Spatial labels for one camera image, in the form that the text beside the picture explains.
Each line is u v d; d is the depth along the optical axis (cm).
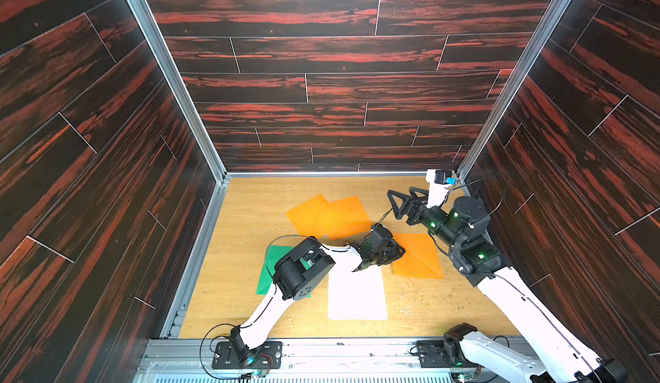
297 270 57
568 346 39
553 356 39
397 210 61
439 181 56
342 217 106
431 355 73
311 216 108
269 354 73
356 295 85
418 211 58
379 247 77
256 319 61
